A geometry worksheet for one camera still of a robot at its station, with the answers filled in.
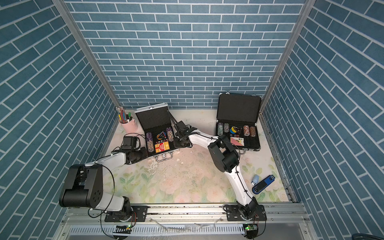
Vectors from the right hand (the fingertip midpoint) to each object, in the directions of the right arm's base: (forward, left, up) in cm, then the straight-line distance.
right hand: (177, 146), depth 99 cm
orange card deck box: (-3, +10, +2) cm, 10 cm away
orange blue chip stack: (+16, -51, +3) cm, 54 cm away
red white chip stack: (+15, -47, +3) cm, 49 cm away
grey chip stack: (+16, -33, +3) cm, 37 cm away
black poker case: (+24, -42, +6) cm, 48 cm away
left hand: (-8, +16, +1) cm, 18 cm away
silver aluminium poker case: (+9, +14, +5) cm, 17 cm away
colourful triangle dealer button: (+6, +12, +2) cm, 14 cm away
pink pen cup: (+10, +35, +6) cm, 37 cm away
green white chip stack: (+12, -28, +4) cm, 31 cm away
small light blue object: (-19, -48, +2) cm, 52 cm away
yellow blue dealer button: (+15, -38, +2) cm, 41 cm away
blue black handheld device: (-20, -53, -1) cm, 56 cm away
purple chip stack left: (-1, +17, +4) cm, 18 cm away
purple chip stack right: (+7, +6, +3) cm, 10 cm away
